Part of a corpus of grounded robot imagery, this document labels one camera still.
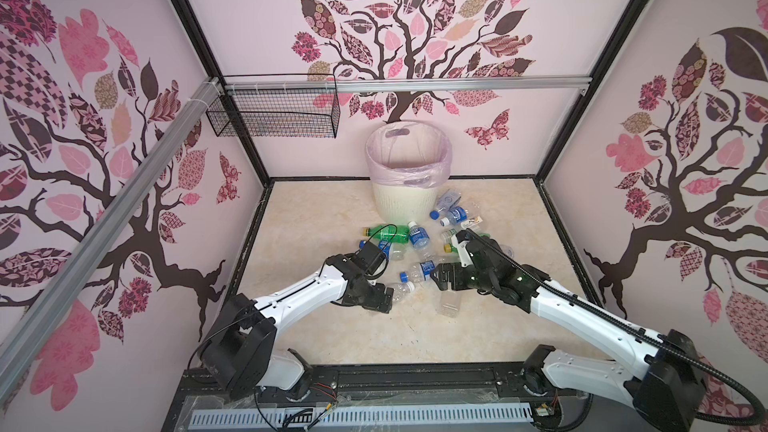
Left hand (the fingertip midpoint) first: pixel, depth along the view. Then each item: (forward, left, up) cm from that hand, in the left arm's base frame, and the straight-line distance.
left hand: (375, 308), depth 82 cm
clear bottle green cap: (+1, -21, 0) cm, 21 cm away
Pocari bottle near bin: (+32, -28, +1) cm, 42 cm away
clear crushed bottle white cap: (+6, -8, -2) cm, 11 cm away
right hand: (+7, -19, +9) cm, 22 cm away
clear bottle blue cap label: (+20, -5, -3) cm, 21 cm away
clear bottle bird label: (+29, -33, +1) cm, 44 cm away
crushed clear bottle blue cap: (+40, -25, +1) cm, 48 cm away
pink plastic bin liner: (+52, -11, +12) cm, 55 cm away
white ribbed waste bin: (+31, -8, +9) cm, 33 cm away
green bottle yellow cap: (+26, -5, -2) cm, 27 cm away
